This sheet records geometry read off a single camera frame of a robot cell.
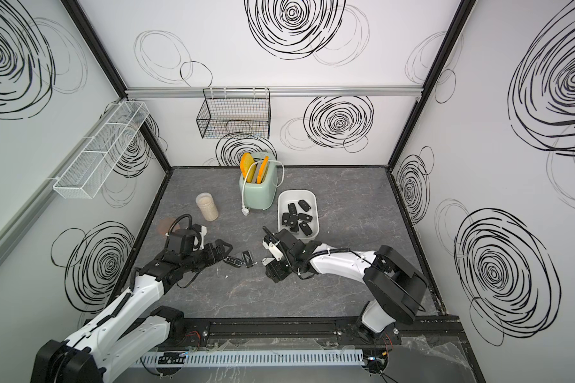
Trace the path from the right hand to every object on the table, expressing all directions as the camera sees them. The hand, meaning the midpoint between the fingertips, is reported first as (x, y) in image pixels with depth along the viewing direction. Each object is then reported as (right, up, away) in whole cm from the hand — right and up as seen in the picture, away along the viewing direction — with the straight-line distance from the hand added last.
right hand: (273, 270), depth 83 cm
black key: (+7, +20, +19) cm, 28 cm away
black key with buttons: (+11, +22, +22) cm, 33 cm away
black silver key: (+8, +15, +13) cm, 21 cm away
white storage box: (+9, +18, +19) cm, 27 cm away
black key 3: (+12, +13, +13) cm, 22 cm away
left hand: (-17, +7, -1) cm, 19 cm away
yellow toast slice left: (-11, +39, +10) cm, 42 cm away
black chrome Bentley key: (-10, +3, +5) cm, 11 cm away
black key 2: (+4, +16, +16) cm, 24 cm away
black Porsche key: (-15, +2, +4) cm, 16 cm away
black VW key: (+7, +16, +16) cm, 24 cm away
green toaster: (-6, +26, +11) cm, 29 cm away
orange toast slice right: (-5, +36, +13) cm, 39 cm away
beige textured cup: (-28, +23, +11) cm, 38 cm away
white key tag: (-3, +2, +5) cm, 6 cm away
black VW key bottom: (+12, +17, +17) cm, 27 cm away
